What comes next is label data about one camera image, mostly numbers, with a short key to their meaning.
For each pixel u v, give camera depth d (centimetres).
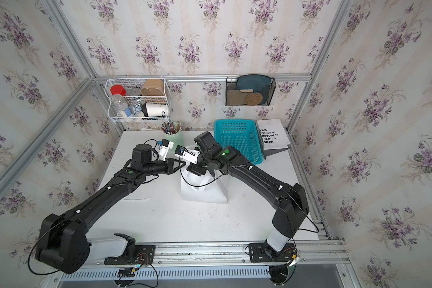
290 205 41
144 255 73
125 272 70
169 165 69
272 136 107
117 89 93
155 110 92
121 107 91
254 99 98
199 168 67
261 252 73
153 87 88
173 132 98
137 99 93
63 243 39
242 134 119
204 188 74
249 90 95
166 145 72
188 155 63
